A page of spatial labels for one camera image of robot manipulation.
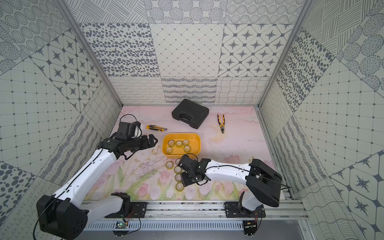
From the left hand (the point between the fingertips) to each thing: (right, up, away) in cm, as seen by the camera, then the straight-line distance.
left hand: (150, 139), depth 80 cm
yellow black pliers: (+45, +7, +27) cm, 53 cm away
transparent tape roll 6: (+9, -17, +9) cm, 21 cm away
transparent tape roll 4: (+8, -9, +15) cm, 19 cm away
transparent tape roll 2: (+14, -6, +18) cm, 23 cm away
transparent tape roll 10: (+16, -27, +1) cm, 31 cm away
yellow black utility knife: (-4, +5, +25) cm, 25 cm away
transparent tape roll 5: (+19, -8, +15) cm, 26 cm away
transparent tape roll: (+8, -5, +18) cm, 20 cm away
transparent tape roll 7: (+14, -15, +9) cm, 22 cm away
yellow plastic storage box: (+24, -2, +16) cm, 29 cm away
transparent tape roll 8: (+14, -19, +8) cm, 25 cm away
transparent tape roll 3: (+18, -5, +18) cm, 26 cm away
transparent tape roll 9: (+15, -22, +4) cm, 27 cm away
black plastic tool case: (+21, +16, +30) cm, 40 cm away
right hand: (+20, -23, 0) cm, 31 cm away
